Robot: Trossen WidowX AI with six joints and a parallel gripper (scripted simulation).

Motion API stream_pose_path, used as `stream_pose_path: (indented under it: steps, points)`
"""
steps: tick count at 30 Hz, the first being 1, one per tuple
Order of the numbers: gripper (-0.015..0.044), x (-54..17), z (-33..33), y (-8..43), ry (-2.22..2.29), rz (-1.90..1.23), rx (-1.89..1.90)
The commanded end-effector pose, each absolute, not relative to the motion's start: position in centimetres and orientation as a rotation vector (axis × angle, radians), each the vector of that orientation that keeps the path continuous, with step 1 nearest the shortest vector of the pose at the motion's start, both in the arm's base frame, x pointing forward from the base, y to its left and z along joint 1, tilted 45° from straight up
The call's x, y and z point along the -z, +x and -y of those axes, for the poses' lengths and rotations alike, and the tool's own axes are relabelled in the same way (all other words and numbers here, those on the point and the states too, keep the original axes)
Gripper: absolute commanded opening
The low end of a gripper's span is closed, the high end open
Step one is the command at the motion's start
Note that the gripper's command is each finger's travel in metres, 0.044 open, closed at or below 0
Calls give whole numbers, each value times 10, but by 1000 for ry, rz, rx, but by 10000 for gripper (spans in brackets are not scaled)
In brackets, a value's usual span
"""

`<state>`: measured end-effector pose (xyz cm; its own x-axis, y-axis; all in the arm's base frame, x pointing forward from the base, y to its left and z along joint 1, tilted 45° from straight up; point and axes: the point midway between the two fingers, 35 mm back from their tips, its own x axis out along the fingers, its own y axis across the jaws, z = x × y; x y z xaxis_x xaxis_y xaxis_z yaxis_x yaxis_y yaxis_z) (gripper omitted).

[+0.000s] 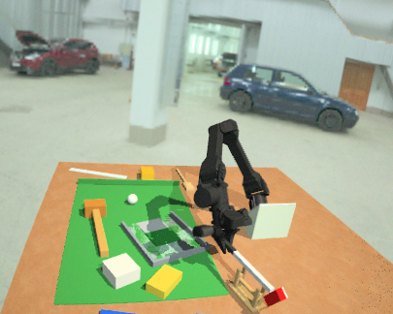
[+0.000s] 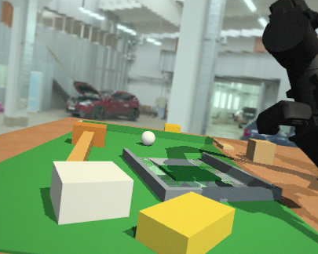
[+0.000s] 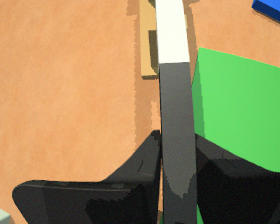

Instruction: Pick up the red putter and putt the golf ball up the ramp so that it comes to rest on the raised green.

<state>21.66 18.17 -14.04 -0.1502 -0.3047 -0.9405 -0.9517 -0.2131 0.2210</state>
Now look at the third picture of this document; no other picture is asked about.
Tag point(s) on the green flat mat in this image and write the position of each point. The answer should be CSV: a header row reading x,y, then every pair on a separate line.
x,y
236,104

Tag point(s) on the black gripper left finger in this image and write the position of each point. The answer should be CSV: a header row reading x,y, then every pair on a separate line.
x,y
129,196

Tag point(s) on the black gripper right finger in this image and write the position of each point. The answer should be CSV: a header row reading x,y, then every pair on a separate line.
x,y
231,190

